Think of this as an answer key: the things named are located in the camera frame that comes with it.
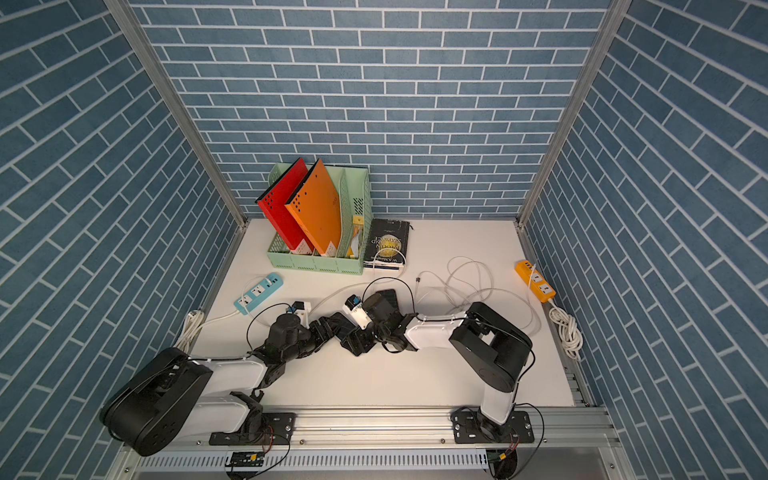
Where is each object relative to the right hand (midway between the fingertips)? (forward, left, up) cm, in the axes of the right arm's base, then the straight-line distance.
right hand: (351, 336), depth 86 cm
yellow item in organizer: (+45, +6, +1) cm, 45 cm away
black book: (+36, -7, 0) cm, 37 cm away
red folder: (+28, +26, +25) cm, 46 cm away
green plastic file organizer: (+47, +6, +14) cm, 49 cm away
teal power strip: (+9, +34, +1) cm, 36 cm away
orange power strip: (+22, -59, 0) cm, 63 cm away
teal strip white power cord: (0, +50, -3) cm, 50 cm away
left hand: (+2, +2, +1) cm, 3 cm away
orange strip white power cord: (+5, -64, 0) cm, 64 cm away
